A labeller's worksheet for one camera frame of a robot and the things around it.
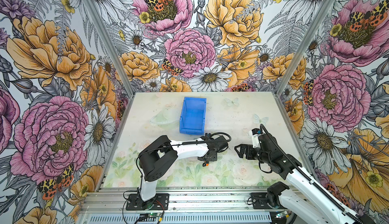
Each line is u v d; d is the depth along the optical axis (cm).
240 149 72
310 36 89
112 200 76
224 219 112
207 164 86
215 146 70
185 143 54
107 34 89
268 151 60
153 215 71
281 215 72
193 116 108
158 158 48
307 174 50
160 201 74
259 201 74
